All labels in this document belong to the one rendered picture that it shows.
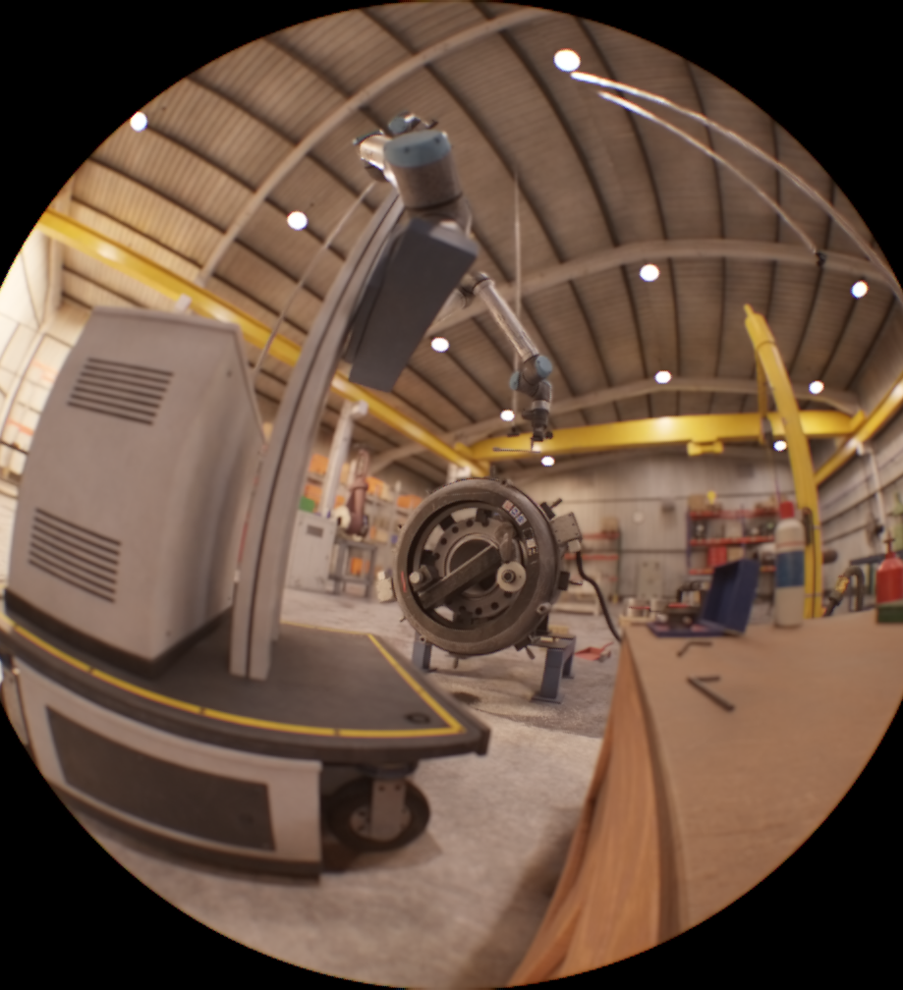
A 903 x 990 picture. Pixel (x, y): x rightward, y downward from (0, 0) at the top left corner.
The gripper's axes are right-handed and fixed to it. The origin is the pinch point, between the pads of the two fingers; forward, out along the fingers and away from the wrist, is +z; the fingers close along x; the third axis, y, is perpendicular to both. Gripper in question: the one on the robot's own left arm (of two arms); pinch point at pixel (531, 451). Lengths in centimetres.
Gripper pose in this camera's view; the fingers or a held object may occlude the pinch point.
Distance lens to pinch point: 152.1
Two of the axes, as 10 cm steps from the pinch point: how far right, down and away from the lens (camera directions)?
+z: -1.9, 9.6, -2.1
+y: 9.0, 0.9, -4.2
